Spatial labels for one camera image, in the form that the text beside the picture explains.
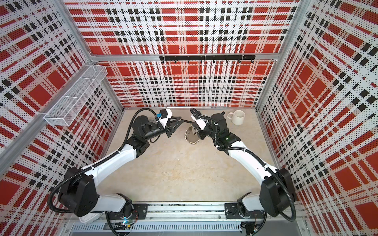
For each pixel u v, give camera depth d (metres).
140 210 0.74
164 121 0.62
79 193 0.41
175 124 0.71
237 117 1.03
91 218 0.69
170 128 0.66
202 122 0.67
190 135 0.80
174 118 0.71
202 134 0.70
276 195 0.41
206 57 0.88
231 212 0.72
